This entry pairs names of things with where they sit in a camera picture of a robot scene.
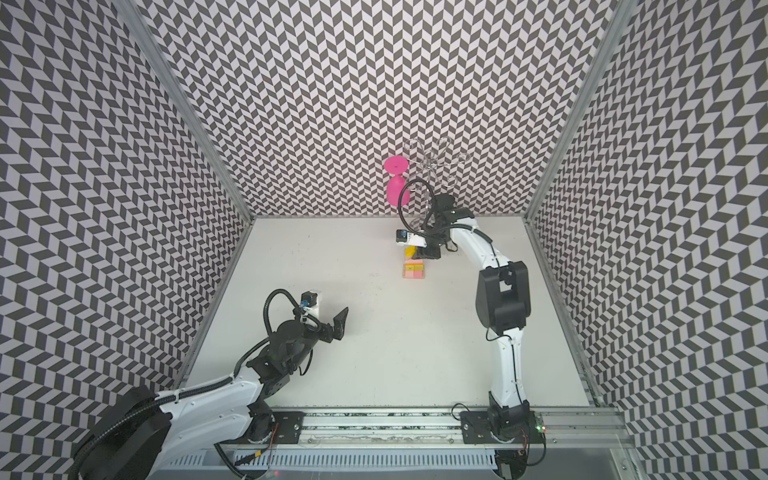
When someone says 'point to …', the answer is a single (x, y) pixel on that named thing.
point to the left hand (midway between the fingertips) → (334, 306)
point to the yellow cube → (409, 268)
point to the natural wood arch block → (414, 261)
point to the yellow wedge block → (410, 250)
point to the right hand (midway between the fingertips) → (418, 250)
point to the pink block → (413, 274)
